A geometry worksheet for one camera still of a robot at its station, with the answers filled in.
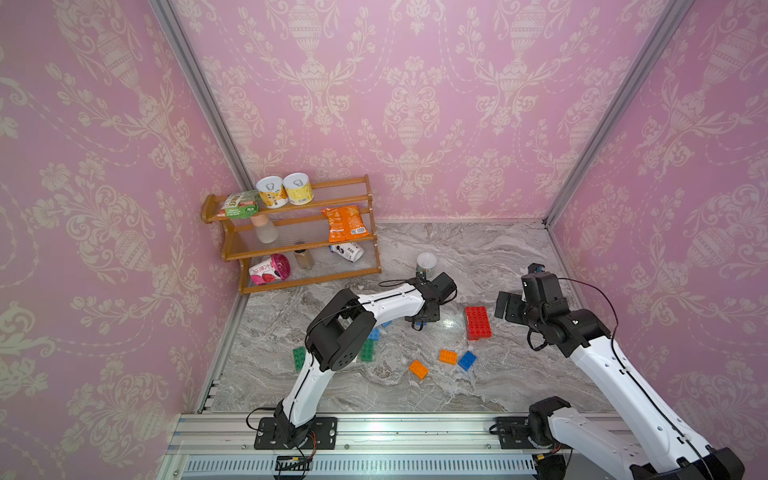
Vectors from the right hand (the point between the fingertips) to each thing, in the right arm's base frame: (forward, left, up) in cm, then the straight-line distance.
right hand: (515, 301), depth 79 cm
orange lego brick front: (-11, +26, -16) cm, 32 cm away
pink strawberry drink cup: (+21, +71, -8) cm, 74 cm away
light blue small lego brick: (-11, +34, +13) cm, 38 cm away
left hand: (+6, +21, -17) cm, 28 cm away
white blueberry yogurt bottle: (+28, +46, -9) cm, 55 cm away
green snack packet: (+27, +73, +15) cm, 79 cm away
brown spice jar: (+25, +61, -8) cm, 67 cm away
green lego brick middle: (-5, +40, -16) cm, 43 cm away
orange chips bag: (+31, +46, +1) cm, 56 cm away
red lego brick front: (-2, +8, -13) cm, 15 cm away
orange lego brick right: (-8, +17, -16) cm, 25 cm away
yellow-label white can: (+29, +57, +18) cm, 67 cm away
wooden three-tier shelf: (+37, +84, -11) cm, 92 cm away
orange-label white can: (+29, +65, +17) cm, 73 cm away
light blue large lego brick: (0, +38, -15) cm, 41 cm away
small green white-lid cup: (+23, +20, -10) cm, 32 cm away
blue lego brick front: (-9, +12, -16) cm, 22 cm away
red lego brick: (+4, +7, -14) cm, 16 cm away
